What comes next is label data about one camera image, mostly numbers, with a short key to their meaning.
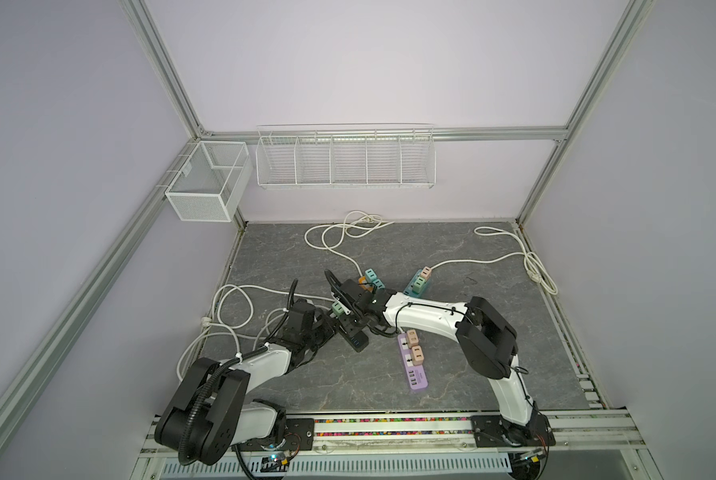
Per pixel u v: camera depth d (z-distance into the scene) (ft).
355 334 2.64
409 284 3.23
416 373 2.65
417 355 2.62
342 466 5.16
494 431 2.41
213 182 3.34
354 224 3.90
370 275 3.16
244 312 3.16
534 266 3.46
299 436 2.41
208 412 1.38
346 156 3.19
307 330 2.33
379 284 3.08
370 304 2.22
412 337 2.71
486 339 1.66
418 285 3.08
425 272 3.17
